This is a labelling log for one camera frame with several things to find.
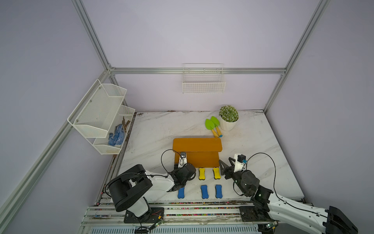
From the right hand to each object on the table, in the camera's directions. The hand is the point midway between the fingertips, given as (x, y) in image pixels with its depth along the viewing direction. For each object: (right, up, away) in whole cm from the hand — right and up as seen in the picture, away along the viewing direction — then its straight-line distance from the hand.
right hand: (224, 161), depth 81 cm
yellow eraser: (-12, -10, +5) cm, 17 cm away
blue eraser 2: (-11, -17, 0) cm, 21 cm away
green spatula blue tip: (+2, +21, +33) cm, 39 cm away
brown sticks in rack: (-62, +20, +12) cm, 67 cm away
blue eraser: (-24, -18, 0) cm, 30 cm away
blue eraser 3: (-3, -17, 0) cm, 17 cm away
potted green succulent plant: (+7, +26, +18) cm, 33 cm away
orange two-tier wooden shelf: (-12, +2, +18) cm, 22 cm away
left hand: (-23, -5, +10) cm, 25 cm away
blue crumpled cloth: (-64, +12, +7) cm, 66 cm away
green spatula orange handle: (-4, +20, +31) cm, 38 cm away
